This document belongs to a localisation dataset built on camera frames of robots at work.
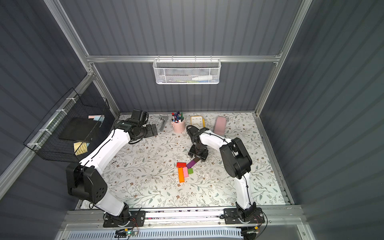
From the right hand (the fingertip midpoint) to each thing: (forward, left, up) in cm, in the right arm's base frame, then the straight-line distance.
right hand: (194, 159), depth 92 cm
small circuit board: (-38, +28, -1) cm, 47 cm away
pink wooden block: (-8, +5, -1) cm, 9 cm away
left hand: (+9, +25, +17) cm, 31 cm away
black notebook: (+2, +57, +28) cm, 63 cm away
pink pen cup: (+23, +11, +8) cm, 27 cm away
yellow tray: (+32, -2, 0) cm, 32 cm away
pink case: (+29, -19, -1) cm, 35 cm away
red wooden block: (-2, +8, -2) cm, 9 cm away
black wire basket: (-9, +62, +34) cm, 71 cm away
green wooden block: (-7, +2, -1) cm, 7 cm away
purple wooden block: (-2, +2, -3) cm, 4 cm away
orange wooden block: (-9, +7, -1) cm, 12 cm away
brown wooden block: (+1, -2, -1) cm, 2 cm away
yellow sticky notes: (-12, +46, +33) cm, 57 cm away
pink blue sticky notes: (+12, +53, +26) cm, 60 cm away
